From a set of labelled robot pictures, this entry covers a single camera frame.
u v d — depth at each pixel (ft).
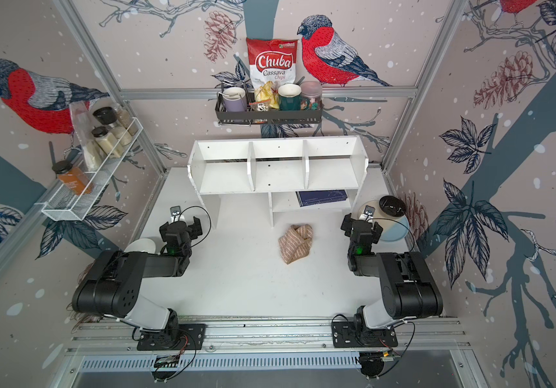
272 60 2.55
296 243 2.88
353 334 2.39
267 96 2.79
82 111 2.37
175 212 2.61
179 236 2.35
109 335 2.51
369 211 2.60
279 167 2.87
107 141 2.50
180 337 2.35
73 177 2.16
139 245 2.89
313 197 2.95
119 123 2.69
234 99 2.63
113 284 1.50
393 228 3.19
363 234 2.29
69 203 2.27
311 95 2.79
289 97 2.62
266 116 2.85
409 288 1.47
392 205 3.32
